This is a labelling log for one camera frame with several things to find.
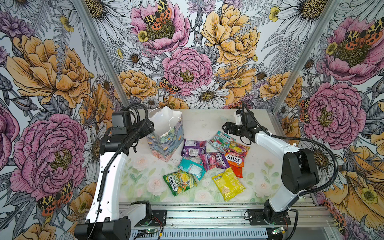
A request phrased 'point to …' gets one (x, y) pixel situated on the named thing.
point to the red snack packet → (238, 171)
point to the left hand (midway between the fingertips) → (148, 132)
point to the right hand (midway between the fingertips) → (227, 131)
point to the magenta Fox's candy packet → (211, 160)
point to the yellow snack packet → (229, 184)
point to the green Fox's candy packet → (180, 181)
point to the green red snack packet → (221, 142)
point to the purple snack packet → (193, 147)
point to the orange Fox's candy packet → (235, 154)
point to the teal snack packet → (193, 165)
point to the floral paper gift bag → (169, 130)
